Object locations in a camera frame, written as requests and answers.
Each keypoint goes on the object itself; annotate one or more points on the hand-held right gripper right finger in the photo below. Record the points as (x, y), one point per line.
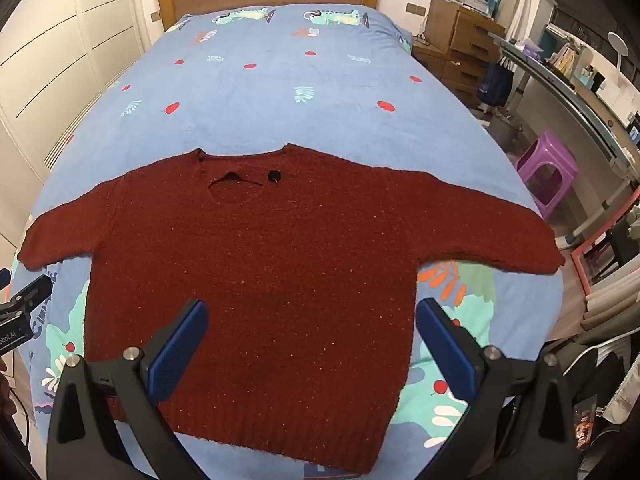
(447, 355)

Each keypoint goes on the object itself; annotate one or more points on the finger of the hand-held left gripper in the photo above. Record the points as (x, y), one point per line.
(32, 292)
(4, 277)

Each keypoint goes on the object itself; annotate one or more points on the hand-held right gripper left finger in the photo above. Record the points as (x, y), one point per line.
(180, 350)

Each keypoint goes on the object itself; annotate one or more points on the dark red knit sweater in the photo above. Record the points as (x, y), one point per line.
(280, 285)

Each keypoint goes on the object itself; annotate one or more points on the purple plastic stool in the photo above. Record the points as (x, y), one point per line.
(547, 160)

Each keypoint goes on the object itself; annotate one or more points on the white wardrobe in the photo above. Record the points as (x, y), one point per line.
(60, 50)

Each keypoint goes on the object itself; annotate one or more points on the blue printed blanket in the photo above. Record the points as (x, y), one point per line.
(250, 95)

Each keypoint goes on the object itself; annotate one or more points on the navy tote bag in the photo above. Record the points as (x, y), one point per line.
(496, 82)

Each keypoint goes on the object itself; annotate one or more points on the long study desk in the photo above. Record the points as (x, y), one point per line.
(575, 95)

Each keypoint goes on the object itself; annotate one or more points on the cardboard boxes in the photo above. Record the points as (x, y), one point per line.
(465, 45)

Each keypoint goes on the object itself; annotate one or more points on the row of books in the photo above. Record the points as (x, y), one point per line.
(567, 57)

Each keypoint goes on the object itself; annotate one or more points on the white desk lamp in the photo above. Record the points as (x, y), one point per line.
(614, 40)

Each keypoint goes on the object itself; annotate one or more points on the wall switch plate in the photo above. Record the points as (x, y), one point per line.
(415, 8)

